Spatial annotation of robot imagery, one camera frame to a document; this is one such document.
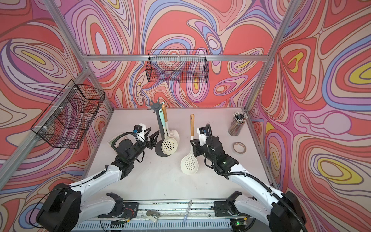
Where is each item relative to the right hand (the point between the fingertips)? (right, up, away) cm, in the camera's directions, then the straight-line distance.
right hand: (192, 144), depth 79 cm
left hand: (-20, +8, -1) cm, 21 cm away
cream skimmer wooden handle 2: (-12, +5, +12) cm, 18 cm away
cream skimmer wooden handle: (-2, -12, +3) cm, 12 cm away
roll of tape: (+33, -5, +19) cm, 38 cm away
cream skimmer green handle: (-14, -2, +5) cm, 15 cm away
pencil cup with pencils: (+30, +12, +14) cm, 35 cm away
